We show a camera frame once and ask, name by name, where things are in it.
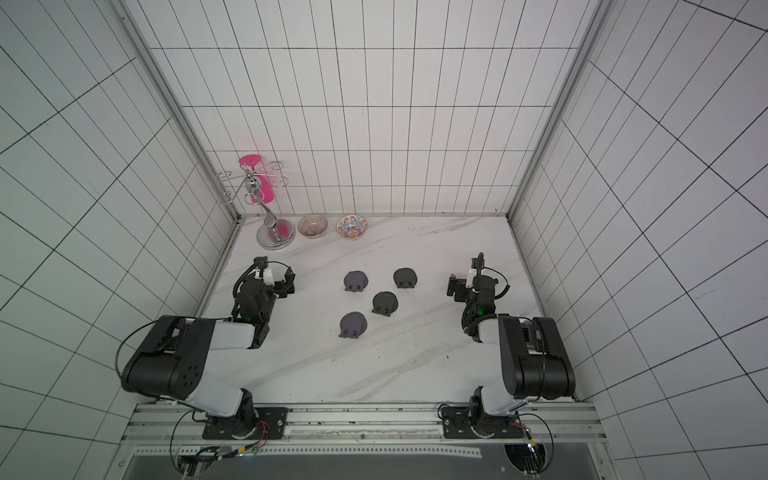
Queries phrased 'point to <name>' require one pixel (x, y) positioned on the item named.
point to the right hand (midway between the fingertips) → (472, 272)
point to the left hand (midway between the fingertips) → (275, 272)
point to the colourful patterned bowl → (352, 227)
